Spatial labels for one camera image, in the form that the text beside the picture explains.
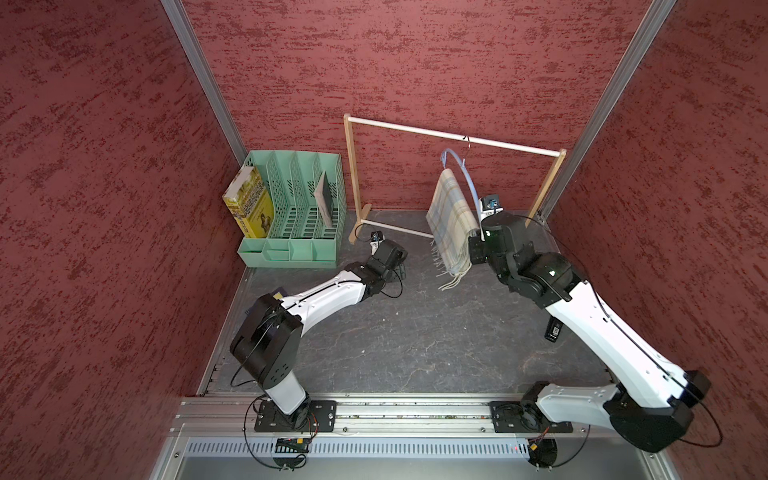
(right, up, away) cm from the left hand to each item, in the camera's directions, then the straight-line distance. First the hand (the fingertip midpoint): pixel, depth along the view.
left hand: (389, 270), depth 89 cm
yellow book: (-46, +22, +6) cm, 51 cm away
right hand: (+22, +10, -19) cm, 31 cm away
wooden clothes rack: (-12, +21, +29) cm, 38 cm away
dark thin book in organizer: (-23, +24, +13) cm, 36 cm away
